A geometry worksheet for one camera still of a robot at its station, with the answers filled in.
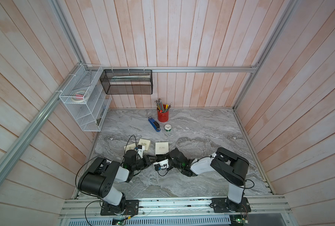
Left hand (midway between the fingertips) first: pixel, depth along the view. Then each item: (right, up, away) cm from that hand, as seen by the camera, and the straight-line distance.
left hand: (156, 160), depth 88 cm
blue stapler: (-1, +22, +16) cm, 27 cm away
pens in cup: (+4, +35, +19) cm, 40 cm away
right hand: (+3, +3, +3) cm, 5 cm away
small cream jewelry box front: (-18, +8, +5) cm, 20 cm away
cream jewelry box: (-7, +10, +8) cm, 14 cm away
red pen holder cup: (+4, +28, +18) cm, 33 cm away
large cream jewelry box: (+3, +7, +5) cm, 9 cm away
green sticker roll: (+8, +20, +16) cm, 27 cm away
